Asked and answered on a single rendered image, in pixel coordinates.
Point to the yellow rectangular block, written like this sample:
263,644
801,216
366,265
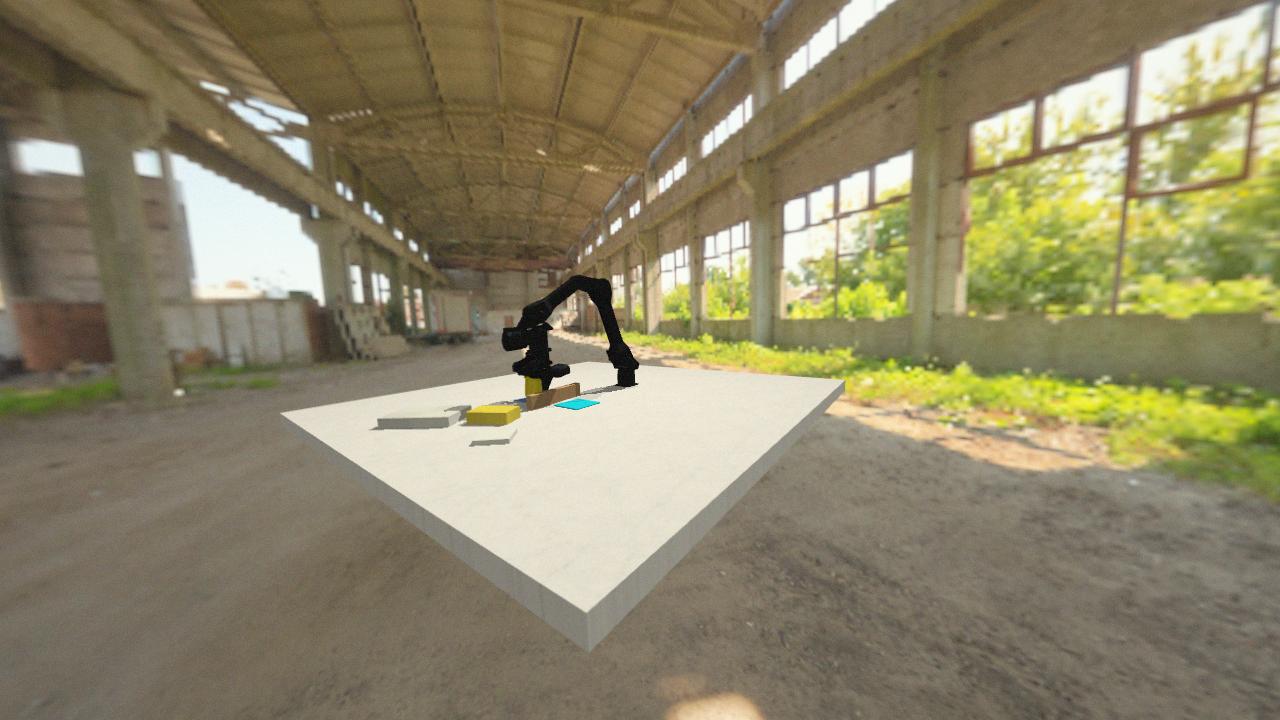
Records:
493,415

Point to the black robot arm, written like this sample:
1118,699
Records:
599,291

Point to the brown wooden plank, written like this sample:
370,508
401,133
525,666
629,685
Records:
551,396

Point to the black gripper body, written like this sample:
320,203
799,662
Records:
555,371

